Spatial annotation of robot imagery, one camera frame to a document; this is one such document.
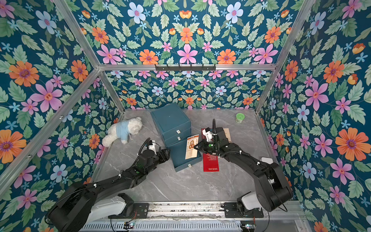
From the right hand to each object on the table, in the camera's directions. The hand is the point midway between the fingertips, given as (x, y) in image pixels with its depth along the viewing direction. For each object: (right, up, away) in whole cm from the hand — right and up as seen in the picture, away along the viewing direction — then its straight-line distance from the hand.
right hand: (196, 144), depth 83 cm
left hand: (-16, -4, +3) cm, 17 cm away
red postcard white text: (+4, +5, -1) cm, 6 cm away
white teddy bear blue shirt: (-52, +8, +16) cm, 55 cm away
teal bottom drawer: (-13, -7, +15) cm, 21 cm away
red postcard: (+9, -13, +8) cm, 18 cm away
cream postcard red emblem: (-3, -5, +1) cm, 6 cm away
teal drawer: (-15, +1, +3) cm, 16 cm away
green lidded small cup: (+33, +17, +26) cm, 46 cm away
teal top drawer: (-11, +6, +1) cm, 13 cm away
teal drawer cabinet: (-13, +11, 0) cm, 17 cm away
